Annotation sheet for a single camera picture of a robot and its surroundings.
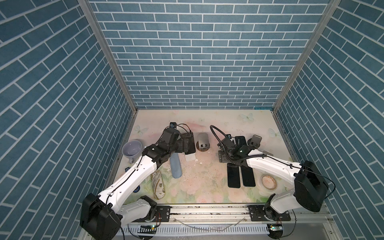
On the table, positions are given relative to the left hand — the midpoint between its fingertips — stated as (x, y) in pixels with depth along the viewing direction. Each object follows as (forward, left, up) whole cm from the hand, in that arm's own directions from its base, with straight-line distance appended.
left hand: (181, 141), depth 80 cm
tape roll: (-17, -50, -17) cm, 56 cm away
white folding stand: (-5, -49, -6) cm, 50 cm away
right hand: (-2, -25, -9) cm, 27 cm away
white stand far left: (-1, -4, -17) cm, 18 cm away
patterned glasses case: (-21, +12, -16) cm, 28 cm away
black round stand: (+6, -45, -16) cm, 48 cm away
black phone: (-14, -39, -18) cm, 45 cm away
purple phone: (-7, -6, +7) cm, 11 cm away
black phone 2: (+10, -39, -16) cm, 44 cm away
